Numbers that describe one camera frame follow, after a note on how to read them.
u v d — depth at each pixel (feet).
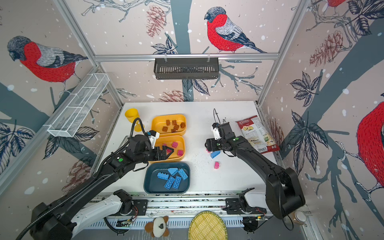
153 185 2.62
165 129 3.40
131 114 3.23
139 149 1.97
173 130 3.42
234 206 2.39
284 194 1.35
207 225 2.25
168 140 3.19
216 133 2.55
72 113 2.43
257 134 3.20
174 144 3.17
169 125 3.52
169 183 2.62
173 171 2.74
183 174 2.75
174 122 3.51
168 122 3.51
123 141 3.21
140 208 2.40
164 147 2.25
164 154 2.20
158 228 2.16
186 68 3.50
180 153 3.03
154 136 2.33
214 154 2.96
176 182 2.62
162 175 2.67
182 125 3.40
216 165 2.88
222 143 2.11
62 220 1.30
